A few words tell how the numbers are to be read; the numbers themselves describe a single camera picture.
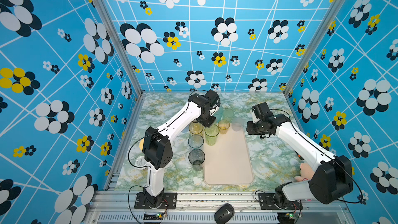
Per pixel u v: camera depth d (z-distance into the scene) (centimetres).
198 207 72
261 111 65
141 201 72
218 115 99
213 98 68
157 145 48
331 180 40
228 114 102
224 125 97
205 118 72
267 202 72
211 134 78
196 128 80
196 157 83
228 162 90
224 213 68
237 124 99
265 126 59
